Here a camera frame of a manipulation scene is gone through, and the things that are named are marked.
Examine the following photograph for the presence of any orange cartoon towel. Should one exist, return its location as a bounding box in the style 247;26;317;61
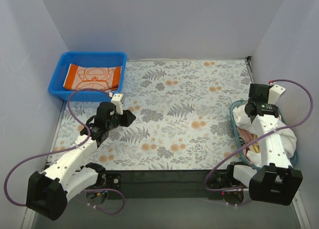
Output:
63;64;122;91

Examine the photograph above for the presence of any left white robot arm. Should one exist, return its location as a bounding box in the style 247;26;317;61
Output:
26;102;136;221

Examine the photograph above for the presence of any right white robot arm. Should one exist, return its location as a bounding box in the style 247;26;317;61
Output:
233;84;303;206

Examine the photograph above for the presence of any teal laundry basket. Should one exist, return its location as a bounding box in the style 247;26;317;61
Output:
230;100;298;169

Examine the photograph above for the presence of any white towel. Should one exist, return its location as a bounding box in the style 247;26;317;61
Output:
233;105;297;167

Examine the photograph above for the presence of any yellow striped towel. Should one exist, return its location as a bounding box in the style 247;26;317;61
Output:
249;135;260;153

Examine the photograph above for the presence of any floral table mat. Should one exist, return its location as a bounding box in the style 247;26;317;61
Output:
48;59;259;171

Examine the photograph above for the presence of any blue plastic bin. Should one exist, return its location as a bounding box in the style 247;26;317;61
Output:
48;51;127;102

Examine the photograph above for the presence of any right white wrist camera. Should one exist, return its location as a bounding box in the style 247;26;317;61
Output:
268;83;286;105

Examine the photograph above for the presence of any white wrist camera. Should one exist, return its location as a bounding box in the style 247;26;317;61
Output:
268;83;286;105
111;93;124;115

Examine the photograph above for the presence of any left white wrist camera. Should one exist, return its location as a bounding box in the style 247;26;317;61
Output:
111;93;124;115

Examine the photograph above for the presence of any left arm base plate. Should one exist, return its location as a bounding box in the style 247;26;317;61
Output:
101;173;122;190

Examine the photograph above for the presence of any aluminium frame rail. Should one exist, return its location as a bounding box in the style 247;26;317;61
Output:
26;163;302;221

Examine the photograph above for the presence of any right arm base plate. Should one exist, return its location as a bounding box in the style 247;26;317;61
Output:
204;172;246;192

